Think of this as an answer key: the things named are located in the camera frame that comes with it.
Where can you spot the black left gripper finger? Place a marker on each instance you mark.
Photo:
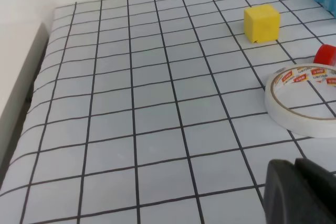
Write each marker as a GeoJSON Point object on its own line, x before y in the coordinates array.
{"type": "Point", "coordinates": [302, 192]}

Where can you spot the red-capped clear tube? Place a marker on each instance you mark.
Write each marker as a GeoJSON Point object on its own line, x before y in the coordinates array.
{"type": "Point", "coordinates": [326, 55]}

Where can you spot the white tape roll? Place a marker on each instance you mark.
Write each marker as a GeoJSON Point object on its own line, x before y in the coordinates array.
{"type": "Point", "coordinates": [287, 118]}

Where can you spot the yellow cube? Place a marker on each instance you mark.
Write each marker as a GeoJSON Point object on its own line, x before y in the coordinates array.
{"type": "Point", "coordinates": [261, 23]}

